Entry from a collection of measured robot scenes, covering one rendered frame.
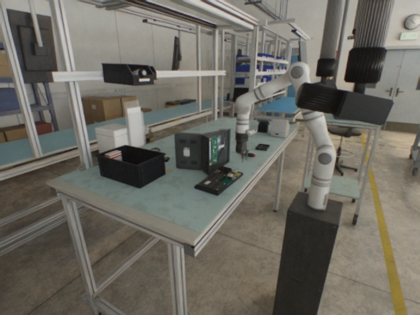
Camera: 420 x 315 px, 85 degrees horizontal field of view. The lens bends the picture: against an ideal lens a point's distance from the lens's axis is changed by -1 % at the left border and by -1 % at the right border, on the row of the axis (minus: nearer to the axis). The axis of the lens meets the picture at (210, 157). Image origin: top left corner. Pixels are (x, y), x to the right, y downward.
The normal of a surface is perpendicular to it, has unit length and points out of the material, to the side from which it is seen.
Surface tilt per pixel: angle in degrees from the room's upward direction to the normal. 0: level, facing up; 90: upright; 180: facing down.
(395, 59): 90
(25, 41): 97
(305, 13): 90
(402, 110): 90
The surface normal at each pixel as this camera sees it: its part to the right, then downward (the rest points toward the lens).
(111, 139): -0.49, 0.31
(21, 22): 0.88, 0.28
